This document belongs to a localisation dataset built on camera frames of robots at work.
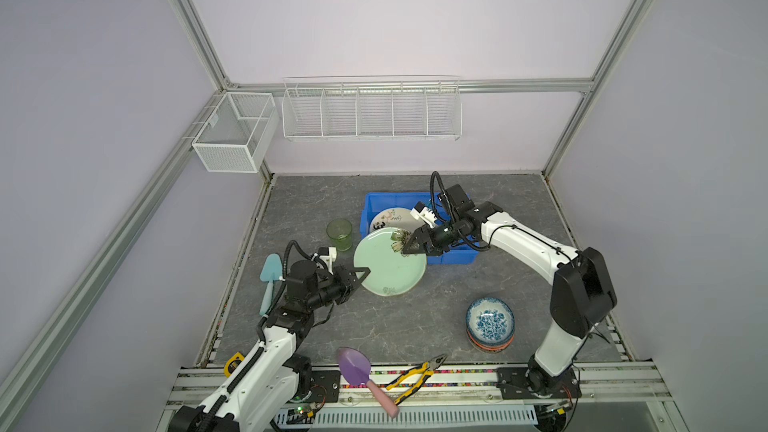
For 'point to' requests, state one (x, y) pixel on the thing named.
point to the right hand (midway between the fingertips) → (408, 255)
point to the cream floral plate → (394, 217)
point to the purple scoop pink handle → (356, 369)
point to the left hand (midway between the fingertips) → (371, 275)
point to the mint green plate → (391, 273)
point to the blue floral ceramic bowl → (490, 320)
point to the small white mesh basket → (236, 134)
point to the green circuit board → (297, 415)
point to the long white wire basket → (372, 108)
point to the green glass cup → (341, 231)
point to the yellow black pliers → (416, 378)
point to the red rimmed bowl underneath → (489, 348)
